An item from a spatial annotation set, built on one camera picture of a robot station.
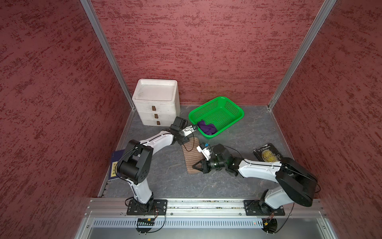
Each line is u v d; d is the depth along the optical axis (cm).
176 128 74
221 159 66
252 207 74
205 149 74
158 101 90
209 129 95
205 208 76
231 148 79
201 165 74
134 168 47
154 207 73
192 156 92
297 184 44
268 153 92
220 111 117
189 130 84
